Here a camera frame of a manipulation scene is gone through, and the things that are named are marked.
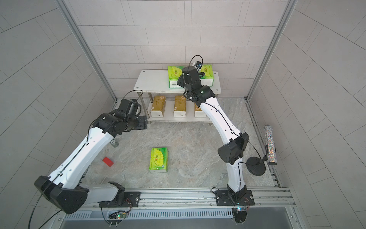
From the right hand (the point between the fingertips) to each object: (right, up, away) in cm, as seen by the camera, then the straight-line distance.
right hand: (181, 75), depth 76 cm
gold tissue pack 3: (+10, -20, +17) cm, 28 cm away
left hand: (-19, -24, -1) cm, 31 cm away
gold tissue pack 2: (-2, -16, +20) cm, 26 cm away
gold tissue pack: (-17, -16, +19) cm, 30 cm away
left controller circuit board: (-30, -68, -11) cm, 75 cm away
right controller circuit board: (+29, -69, -8) cm, 75 cm away
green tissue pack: (-13, -47, +2) cm, 48 cm away
